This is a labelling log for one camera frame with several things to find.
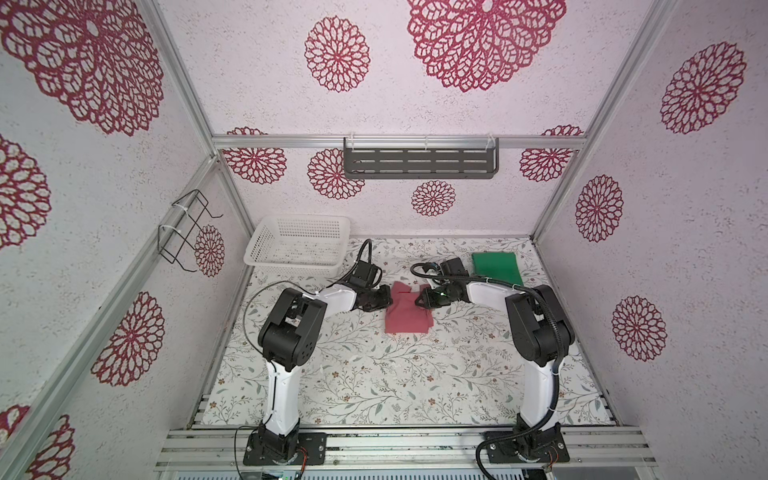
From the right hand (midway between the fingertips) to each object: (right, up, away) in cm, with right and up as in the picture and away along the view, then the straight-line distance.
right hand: (417, 298), depth 99 cm
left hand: (-8, -2, 0) cm, 9 cm away
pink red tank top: (-5, -5, -4) cm, 8 cm away
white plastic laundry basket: (-44, +19, +18) cm, 51 cm away
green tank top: (+32, +11, +10) cm, 36 cm away
